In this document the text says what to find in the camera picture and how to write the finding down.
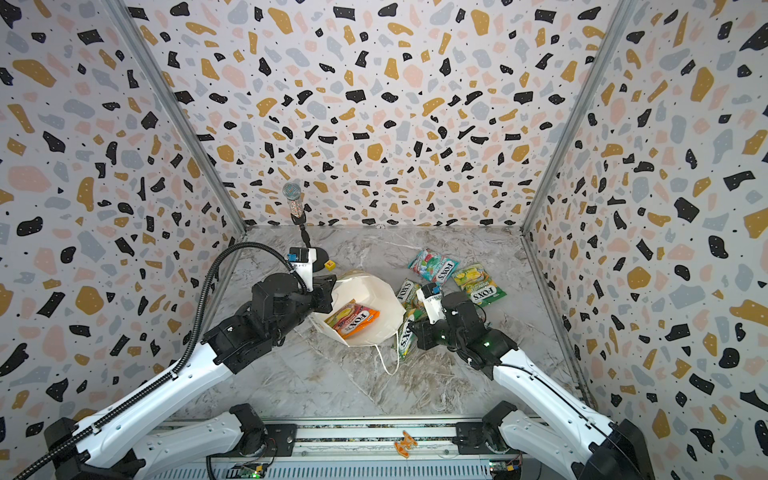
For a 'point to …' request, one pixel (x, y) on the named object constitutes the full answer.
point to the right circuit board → (501, 466)
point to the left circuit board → (247, 471)
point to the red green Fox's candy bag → (434, 266)
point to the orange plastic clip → (404, 446)
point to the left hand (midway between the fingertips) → (336, 273)
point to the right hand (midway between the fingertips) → (405, 322)
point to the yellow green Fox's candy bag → (478, 284)
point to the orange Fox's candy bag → (351, 318)
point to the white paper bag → (382, 331)
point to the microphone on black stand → (293, 192)
